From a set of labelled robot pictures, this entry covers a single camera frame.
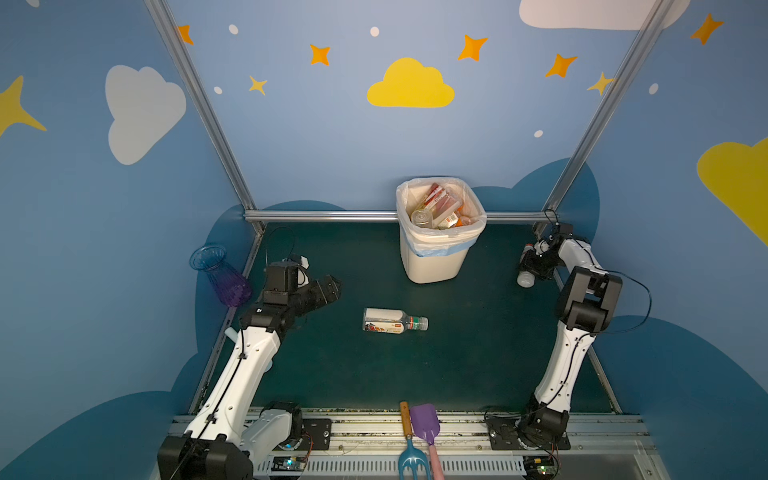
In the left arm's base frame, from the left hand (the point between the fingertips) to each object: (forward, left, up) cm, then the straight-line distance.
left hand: (331, 288), depth 79 cm
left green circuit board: (-37, +8, -21) cm, 44 cm away
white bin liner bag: (+14, -35, +9) cm, 38 cm away
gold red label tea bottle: (+24, -30, +10) cm, 40 cm away
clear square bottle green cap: (+17, -25, +10) cm, 32 cm away
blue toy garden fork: (-36, -21, -18) cm, 45 cm away
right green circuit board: (-37, -53, -21) cm, 68 cm away
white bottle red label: (+14, -61, -14) cm, 64 cm away
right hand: (+21, -64, -17) cm, 70 cm away
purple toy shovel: (-29, -26, -19) cm, 43 cm away
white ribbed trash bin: (+20, -31, -16) cm, 40 cm away
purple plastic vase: (+6, +34, -11) cm, 36 cm away
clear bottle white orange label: (-2, -16, -16) cm, 23 cm away
